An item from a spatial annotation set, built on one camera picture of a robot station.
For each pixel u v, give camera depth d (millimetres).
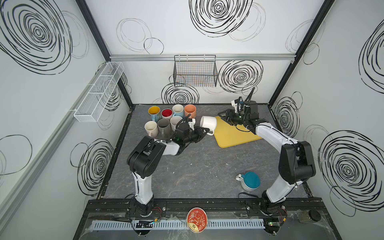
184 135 747
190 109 1088
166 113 1075
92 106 737
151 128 963
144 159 503
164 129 937
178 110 1061
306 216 663
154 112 1035
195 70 1239
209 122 902
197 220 678
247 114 714
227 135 1019
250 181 753
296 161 472
